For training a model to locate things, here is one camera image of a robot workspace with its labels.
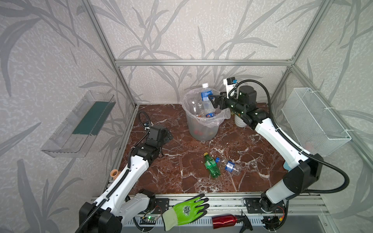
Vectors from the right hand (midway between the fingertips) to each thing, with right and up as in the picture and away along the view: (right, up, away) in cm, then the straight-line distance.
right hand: (216, 90), depth 74 cm
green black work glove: (-15, -62, -3) cm, 64 cm away
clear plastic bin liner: (-2, -16, +2) cm, 16 cm away
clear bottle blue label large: (-5, -8, +1) cm, 10 cm away
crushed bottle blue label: (+8, -43, +8) cm, 44 cm away
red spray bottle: (+5, -63, -6) cm, 63 cm away
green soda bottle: (-1, -43, +11) cm, 44 cm away
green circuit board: (-34, -64, -3) cm, 72 cm away
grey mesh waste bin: (-8, -24, +17) cm, 31 cm away
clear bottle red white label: (-10, -6, +19) cm, 23 cm away
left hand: (-28, -21, +7) cm, 36 cm away
